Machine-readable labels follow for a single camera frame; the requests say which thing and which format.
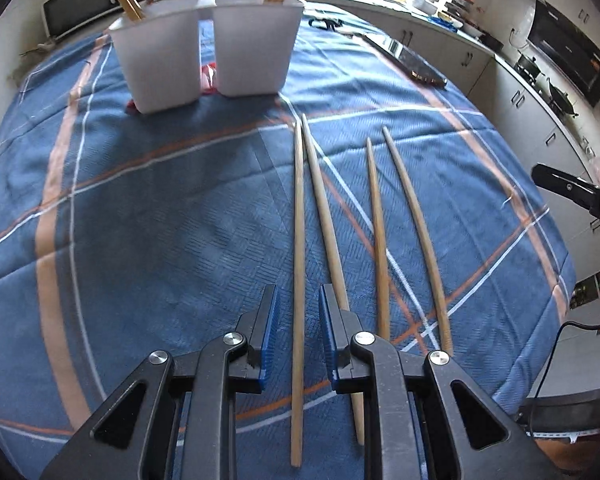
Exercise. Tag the white microwave oven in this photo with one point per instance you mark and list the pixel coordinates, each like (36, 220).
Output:
(75, 7)

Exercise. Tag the white two-compartment utensil holder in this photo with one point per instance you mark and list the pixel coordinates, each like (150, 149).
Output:
(165, 60)

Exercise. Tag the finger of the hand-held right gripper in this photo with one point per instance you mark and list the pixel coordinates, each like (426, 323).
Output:
(565, 185)

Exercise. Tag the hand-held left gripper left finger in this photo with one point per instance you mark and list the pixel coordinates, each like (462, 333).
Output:
(269, 340)

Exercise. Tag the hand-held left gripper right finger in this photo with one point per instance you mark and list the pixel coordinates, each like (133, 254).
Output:
(326, 340)

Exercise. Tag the blue plaid tablecloth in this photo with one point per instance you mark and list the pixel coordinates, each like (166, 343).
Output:
(155, 210)

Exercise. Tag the black cooking pot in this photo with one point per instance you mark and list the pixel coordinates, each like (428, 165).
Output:
(529, 66)

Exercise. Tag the stack of white bowls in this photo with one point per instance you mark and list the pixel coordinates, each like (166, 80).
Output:
(425, 2)

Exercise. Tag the black wok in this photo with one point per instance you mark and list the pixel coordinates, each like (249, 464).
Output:
(562, 100)

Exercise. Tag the smartphone in brown case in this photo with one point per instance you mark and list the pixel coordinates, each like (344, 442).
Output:
(410, 62)

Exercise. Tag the black container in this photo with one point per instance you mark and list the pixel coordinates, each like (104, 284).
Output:
(492, 41)

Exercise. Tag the stacked container rack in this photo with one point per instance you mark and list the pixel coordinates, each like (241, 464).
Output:
(455, 2)

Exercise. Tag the tan wooden chopstick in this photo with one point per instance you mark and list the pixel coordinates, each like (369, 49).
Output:
(322, 210)
(298, 260)
(420, 240)
(379, 240)

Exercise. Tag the black range hood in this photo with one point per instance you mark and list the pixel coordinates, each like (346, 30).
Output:
(565, 50)

